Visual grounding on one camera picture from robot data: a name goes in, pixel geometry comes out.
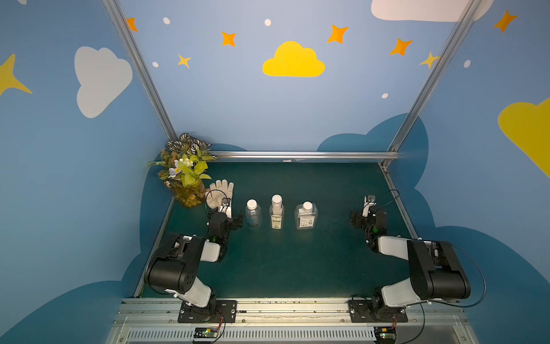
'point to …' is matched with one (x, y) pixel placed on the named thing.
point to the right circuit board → (384, 335)
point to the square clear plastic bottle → (306, 220)
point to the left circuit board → (205, 332)
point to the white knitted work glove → (218, 191)
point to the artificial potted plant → (182, 163)
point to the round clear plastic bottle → (253, 217)
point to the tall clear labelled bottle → (276, 216)
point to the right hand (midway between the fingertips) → (367, 209)
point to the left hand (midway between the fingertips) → (227, 206)
